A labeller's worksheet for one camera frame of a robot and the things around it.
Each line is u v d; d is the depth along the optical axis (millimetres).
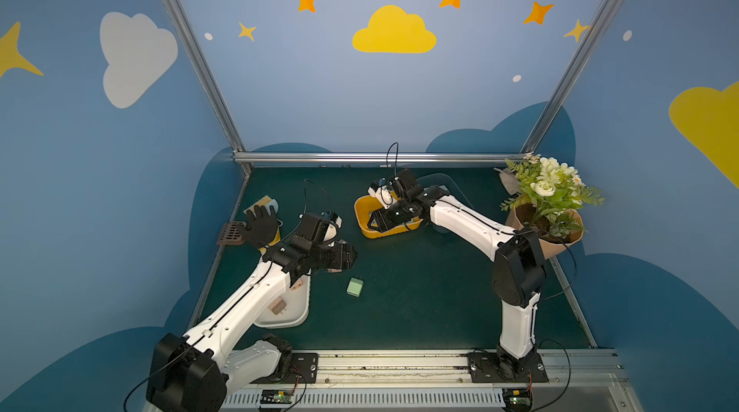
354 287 869
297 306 835
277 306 820
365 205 1061
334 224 646
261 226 1013
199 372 375
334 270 902
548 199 772
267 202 1081
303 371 738
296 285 868
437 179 1111
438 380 736
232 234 989
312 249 605
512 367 649
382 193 788
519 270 498
